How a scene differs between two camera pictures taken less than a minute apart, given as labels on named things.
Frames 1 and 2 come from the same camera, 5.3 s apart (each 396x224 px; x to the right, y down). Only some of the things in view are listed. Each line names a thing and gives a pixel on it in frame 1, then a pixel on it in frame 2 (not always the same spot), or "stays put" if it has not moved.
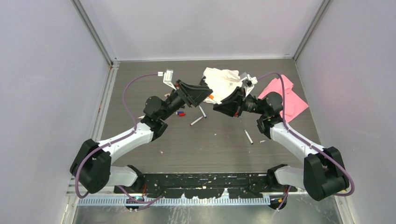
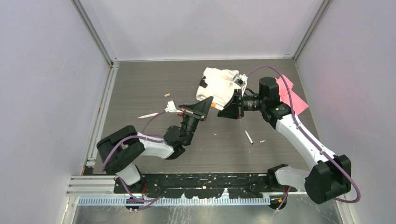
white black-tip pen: [249, 137] stays put
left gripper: [193, 95] to [201, 110]
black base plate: [205, 186] stays put
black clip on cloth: [202, 82] stays put
